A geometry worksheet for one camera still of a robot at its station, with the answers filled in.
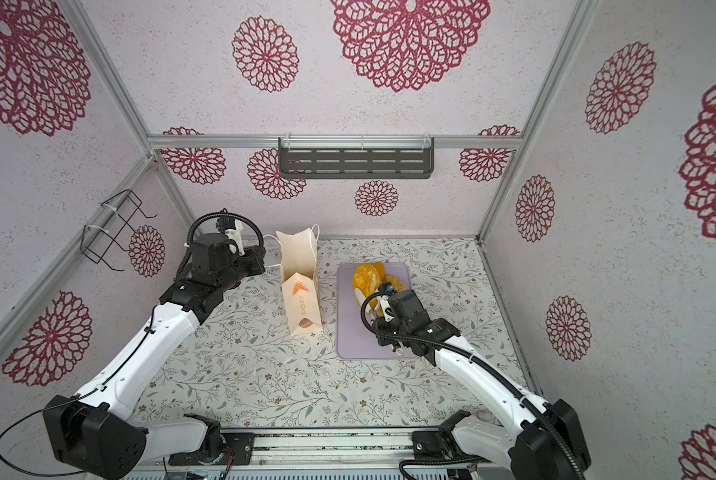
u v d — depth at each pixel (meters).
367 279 0.87
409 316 0.60
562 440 0.38
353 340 0.92
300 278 0.77
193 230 0.55
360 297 0.86
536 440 0.39
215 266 0.57
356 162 1.00
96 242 0.73
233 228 0.67
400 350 0.73
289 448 0.75
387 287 0.71
